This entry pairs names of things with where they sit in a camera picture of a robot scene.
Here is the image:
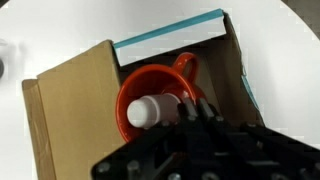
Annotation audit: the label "white plastic cylinder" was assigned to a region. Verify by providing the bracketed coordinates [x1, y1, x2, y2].
[126, 93, 183, 129]

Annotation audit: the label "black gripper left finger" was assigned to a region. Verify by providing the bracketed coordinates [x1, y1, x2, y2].
[91, 97, 201, 180]

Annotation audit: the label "red cup with handle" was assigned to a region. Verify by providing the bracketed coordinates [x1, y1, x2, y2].
[115, 52, 214, 144]

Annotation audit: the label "clear plastic cup dark contents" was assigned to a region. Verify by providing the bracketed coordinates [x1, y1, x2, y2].
[0, 38, 11, 81]

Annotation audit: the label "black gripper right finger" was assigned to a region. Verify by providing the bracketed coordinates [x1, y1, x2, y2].
[196, 97, 320, 161]

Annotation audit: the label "teal printed cardboard box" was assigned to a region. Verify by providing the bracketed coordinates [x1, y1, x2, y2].
[21, 8, 266, 180]

